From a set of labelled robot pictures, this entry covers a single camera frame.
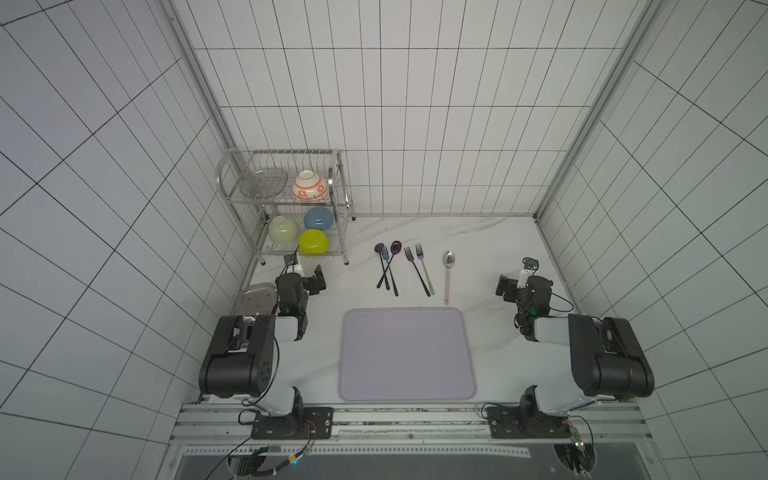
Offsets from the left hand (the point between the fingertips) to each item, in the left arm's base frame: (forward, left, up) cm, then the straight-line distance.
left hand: (304, 272), depth 95 cm
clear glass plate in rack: (+21, +13, +21) cm, 32 cm away
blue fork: (+11, -27, -6) cm, 30 cm away
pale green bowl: (+16, +10, +2) cm, 19 cm away
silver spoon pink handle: (+8, -49, -5) cm, 50 cm away
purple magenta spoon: (+15, -30, -6) cm, 34 cm away
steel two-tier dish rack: (+12, +1, +21) cm, 24 cm away
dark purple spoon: (+15, -24, -6) cm, 29 cm away
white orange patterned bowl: (+14, -4, +25) cm, 29 cm away
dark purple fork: (+11, -36, -6) cm, 38 cm away
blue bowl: (+22, -2, +3) cm, 22 cm away
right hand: (0, -67, 0) cm, 67 cm away
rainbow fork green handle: (+12, -39, -5) cm, 41 cm away
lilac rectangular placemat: (-24, -33, -4) cm, 41 cm away
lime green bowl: (+12, -1, +1) cm, 12 cm away
